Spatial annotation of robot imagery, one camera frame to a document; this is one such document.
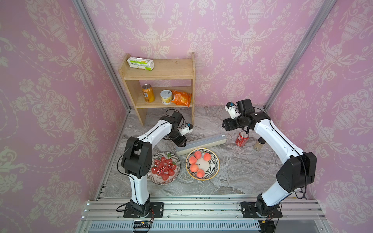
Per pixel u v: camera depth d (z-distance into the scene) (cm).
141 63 79
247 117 61
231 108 76
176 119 76
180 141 81
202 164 90
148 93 89
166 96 91
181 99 90
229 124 75
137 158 51
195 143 95
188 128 85
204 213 73
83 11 71
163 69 83
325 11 70
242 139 91
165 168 84
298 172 44
